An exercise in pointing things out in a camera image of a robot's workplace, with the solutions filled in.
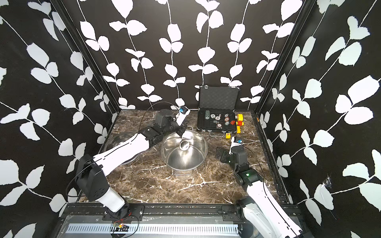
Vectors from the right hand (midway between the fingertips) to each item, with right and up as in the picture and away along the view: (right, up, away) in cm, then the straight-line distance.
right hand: (222, 146), depth 81 cm
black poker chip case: (+2, +27, +34) cm, 43 cm away
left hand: (-19, +15, -2) cm, 24 cm away
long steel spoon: (-19, +6, -7) cm, 22 cm away
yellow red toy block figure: (+19, +13, +30) cm, 38 cm away
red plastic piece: (+14, +13, +30) cm, 36 cm away
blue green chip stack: (-6, +20, +33) cm, 39 cm away
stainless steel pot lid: (-72, +2, +26) cm, 77 cm away
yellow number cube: (+9, +4, +23) cm, 25 cm away
